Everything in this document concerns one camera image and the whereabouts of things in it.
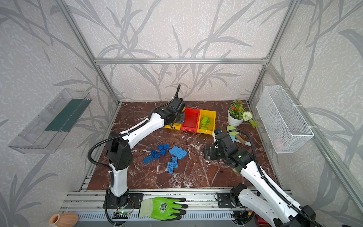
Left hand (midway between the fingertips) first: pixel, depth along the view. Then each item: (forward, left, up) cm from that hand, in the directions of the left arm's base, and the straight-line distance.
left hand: (182, 113), depth 89 cm
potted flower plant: (+5, -38, -7) cm, 39 cm away
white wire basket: (-22, -48, +18) cm, 55 cm away
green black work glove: (-50, +9, -16) cm, 53 cm away
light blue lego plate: (-19, +2, -17) cm, 26 cm away
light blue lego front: (-28, +7, -22) cm, 36 cm away
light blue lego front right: (-25, +5, -16) cm, 30 cm away
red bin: (+2, -5, -11) cm, 12 cm away
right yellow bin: (+1, -20, -17) cm, 27 cm away
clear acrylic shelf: (-24, +63, +14) cm, 68 cm away
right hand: (-21, -16, -2) cm, 27 cm away
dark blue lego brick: (-21, +17, -16) cm, 32 cm away
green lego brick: (+3, -15, -14) cm, 21 cm away
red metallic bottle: (-55, -39, -13) cm, 68 cm away
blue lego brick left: (-25, +21, -17) cm, 36 cm away
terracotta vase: (-55, +49, -6) cm, 74 cm away
